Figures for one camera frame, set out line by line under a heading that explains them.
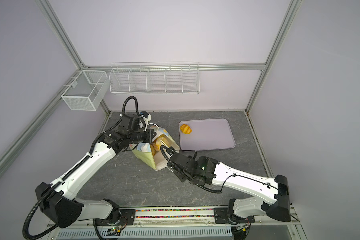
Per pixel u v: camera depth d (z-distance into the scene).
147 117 0.69
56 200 0.38
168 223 0.73
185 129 1.05
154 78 1.00
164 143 0.76
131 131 0.58
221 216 0.74
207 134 1.11
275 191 0.40
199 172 0.45
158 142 0.75
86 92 0.98
